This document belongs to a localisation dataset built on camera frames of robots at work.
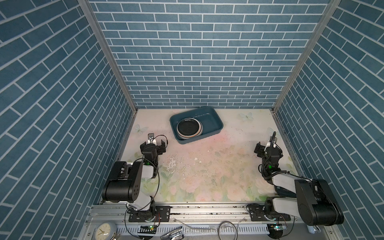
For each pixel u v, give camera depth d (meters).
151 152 0.71
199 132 1.01
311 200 0.44
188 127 1.02
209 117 1.16
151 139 0.79
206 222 0.72
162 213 0.75
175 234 0.67
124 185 0.44
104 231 0.66
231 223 0.71
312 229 0.69
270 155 0.67
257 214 0.73
